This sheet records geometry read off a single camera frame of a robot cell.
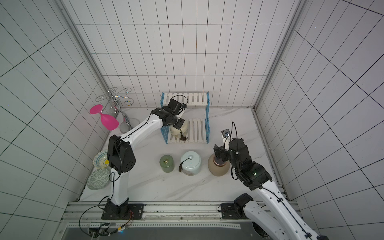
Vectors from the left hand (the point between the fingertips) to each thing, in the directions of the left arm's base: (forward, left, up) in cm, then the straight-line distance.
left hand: (176, 124), depth 92 cm
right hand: (-18, -24, +9) cm, 31 cm away
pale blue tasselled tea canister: (-25, -9, -3) cm, 26 cm away
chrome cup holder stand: (+7, +37, -11) cm, 39 cm away
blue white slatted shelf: (+4, -14, -12) cm, 19 cm away
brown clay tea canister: (-27, -23, -2) cm, 35 cm away
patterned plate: (-19, +47, -12) cm, 52 cm away
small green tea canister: (-23, +4, -5) cm, 24 cm away
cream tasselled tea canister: (-4, -4, -5) cm, 7 cm away
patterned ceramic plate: (-30, +43, -13) cm, 54 cm away
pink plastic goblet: (+1, +44, 0) cm, 44 cm away
